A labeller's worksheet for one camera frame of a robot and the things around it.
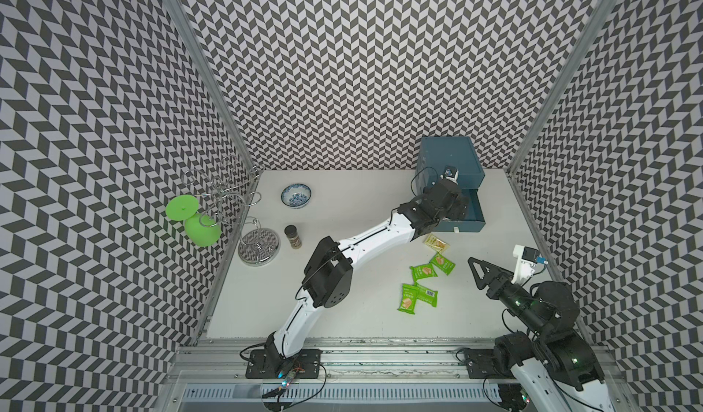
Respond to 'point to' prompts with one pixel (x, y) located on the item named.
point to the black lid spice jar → (291, 233)
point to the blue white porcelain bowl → (296, 196)
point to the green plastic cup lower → (202, 230)
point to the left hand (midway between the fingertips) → (453, 197)
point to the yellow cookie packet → (437, 243)
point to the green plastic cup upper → (181, 207)
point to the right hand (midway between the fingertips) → (472, 268)
